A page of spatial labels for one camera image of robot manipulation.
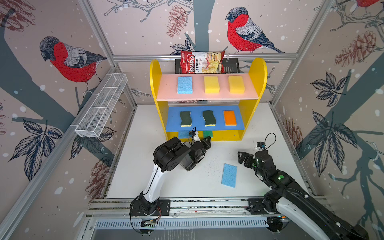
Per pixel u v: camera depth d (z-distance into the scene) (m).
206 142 0.91
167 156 0.55
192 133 0.89
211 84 0.71
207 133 0.98
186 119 0.92
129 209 0.73
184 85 0.73
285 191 0.54
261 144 0.73
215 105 1.21
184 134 0.99
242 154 0.76
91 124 0.70
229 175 0.83
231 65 0.95
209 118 0.93
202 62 0.87
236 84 0.71
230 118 0.93
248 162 0.72
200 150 0.78
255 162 0.64
